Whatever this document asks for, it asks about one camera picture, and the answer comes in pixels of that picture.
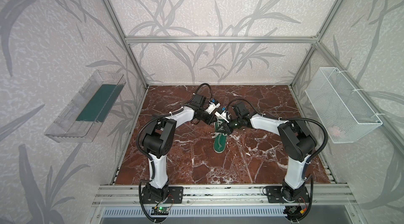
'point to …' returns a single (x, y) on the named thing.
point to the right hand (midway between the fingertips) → (218, 125)
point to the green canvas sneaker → (220, 138)
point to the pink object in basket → (335, 131)
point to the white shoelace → (215, 134)
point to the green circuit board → (160, 211)
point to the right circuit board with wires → (295, 213)
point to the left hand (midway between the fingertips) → (218, 115)
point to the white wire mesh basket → (346, 116)
